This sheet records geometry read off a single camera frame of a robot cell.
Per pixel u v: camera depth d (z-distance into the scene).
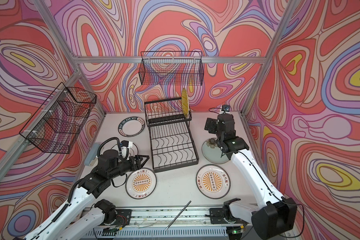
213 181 0.84
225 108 0.64
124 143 0.67
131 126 1.11
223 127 0.54
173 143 0.99
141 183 0.84
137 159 0.66
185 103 0.93
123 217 0.73
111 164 0.58
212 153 0.97
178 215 0.74
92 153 0.91
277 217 0.38
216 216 0.73
